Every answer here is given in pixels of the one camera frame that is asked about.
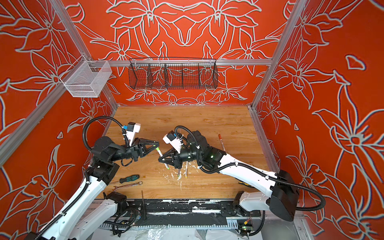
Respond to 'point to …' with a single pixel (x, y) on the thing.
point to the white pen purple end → (222, 144)
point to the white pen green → (160, 153)
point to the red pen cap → (219, 135)
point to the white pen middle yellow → (186, 173)
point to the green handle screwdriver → (127, 179)
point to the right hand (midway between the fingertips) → (158, 159)
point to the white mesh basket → (88, 80)
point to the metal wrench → (139, 183)
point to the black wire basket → (167, 73)
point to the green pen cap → (157, 148)
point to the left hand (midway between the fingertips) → (157, 146)
